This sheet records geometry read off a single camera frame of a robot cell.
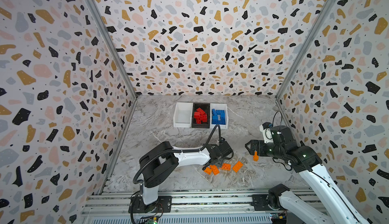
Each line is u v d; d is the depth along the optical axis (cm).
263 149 63
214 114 108
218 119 107
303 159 47
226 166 86
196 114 104
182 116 110
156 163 47
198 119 105
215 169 85
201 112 107
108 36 86
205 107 113
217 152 67
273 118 110
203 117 103
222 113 109
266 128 67
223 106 109
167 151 49
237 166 86
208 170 83
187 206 73
